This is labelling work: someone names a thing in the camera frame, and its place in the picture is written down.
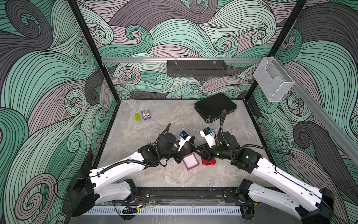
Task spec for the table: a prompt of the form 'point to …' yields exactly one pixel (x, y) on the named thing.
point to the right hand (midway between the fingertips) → (194, 150)
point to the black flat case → (210, 108)
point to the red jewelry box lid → (206, 163)
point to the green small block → (137, 117)
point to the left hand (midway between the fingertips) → (189, 150)
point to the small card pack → (146, 114)
